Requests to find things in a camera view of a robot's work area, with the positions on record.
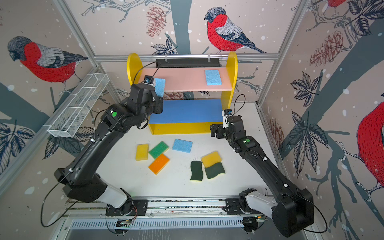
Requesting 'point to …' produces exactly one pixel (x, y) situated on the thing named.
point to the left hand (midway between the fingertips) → (155, 97)
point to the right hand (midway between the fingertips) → (215, 127)
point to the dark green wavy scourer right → (214, 170)
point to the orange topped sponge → (159, 164)
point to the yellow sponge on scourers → (210, 159)
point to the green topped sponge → (159, 150)
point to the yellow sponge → (142, 152)
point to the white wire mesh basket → (75, 108)
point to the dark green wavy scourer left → (197, 173)
